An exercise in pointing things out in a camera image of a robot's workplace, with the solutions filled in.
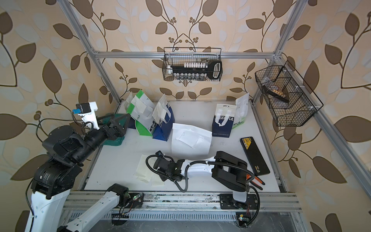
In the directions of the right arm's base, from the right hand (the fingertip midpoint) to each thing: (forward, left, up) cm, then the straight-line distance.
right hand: (162, 169), depth 84 cm
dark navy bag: (+24, -38, +14) cm, 47 cm away
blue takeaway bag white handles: (+20, 0, +12) cm, 23 cm away
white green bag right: (+31, -50, +15) cm, 61 cm away
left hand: (+6, +9, +45) cm, 46 cm away
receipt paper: (+35, +15, +20) cm, 43 cm away
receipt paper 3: (-6, +3, -1) cm, 7 cm away
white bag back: (+9, -17, +14) cm, 24 cm away
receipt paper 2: (+30, +1, +18) cm, 36 cm away
